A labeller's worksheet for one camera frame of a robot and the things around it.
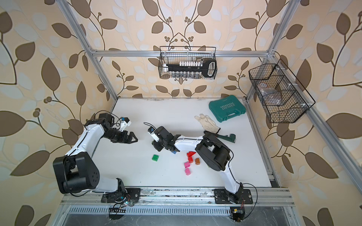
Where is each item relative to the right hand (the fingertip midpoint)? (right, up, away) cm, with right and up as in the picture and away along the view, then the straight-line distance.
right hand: (155, 141), depth 92 cm
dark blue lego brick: (+13, -7, -2) cm, 14 cm away
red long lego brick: (+24, -7, -5) cm, 25 cm away
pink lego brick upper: (+21, -13, -9) cm, 26 cm away
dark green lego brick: (+1, -9, -6) cm, 11 cm away
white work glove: (+36, +11, +12) cm, 40 cm away
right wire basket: (+72, +25, -19) cm, 79 cm away
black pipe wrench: (+52, +1, +2) cm, 52 cm away
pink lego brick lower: (+21, -15, -11) cm, 29 cm away
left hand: (-15, +3, -9) cm, 18 cm away
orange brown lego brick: (+27, -11, -7) cm, 30 cm away
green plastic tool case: (+52, +23, +16) cm, 59 cm away
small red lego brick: (+23, -10, -6) cm, 26 cm away
